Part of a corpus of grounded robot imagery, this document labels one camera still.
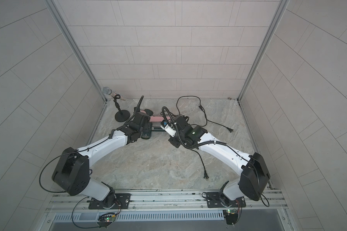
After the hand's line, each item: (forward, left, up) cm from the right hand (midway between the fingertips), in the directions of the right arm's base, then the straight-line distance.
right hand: (171, 136), depth 79 cm
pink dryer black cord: (-17, -18, -16) cm, 29 cm away
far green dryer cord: (+11, -40, -15) cm, 44 cm away
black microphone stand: (+27, +37, -11) cm, 47 cm away
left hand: (+14, +17, -2) cm, 22 cm away
